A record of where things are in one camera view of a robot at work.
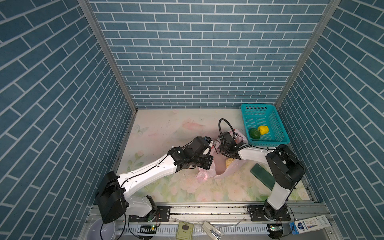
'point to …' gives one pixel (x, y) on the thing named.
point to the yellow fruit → (263, 129)
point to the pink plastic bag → (219, 170)
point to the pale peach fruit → (228, 161)
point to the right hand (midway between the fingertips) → (220, 142)
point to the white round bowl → (98, 227)
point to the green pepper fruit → (255, 133)
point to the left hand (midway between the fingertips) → (213, 163)
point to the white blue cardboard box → (311, 224)
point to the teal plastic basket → (255, 115)
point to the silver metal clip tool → (211, 229)
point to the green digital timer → (184, 230)
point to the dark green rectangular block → (263, 175)
